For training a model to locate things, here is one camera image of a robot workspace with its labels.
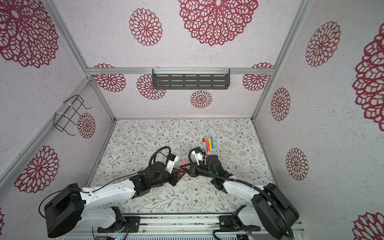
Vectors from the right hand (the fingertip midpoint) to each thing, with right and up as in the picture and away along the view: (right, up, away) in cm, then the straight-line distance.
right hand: (181, 166), depth 77 cm
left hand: (+1, -5, +2) cm, 6 cm away
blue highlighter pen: (+20, +10, +29) cm, 36 cm away
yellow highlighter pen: (+19, +10, +28) cm, 35 cm away
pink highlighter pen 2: (+17, +8, +26) cm, 32 cm away
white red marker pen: (+14, +12, +29) cm, 34 cm away
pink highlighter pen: (+1, +1, +1) cm, 2 cm away
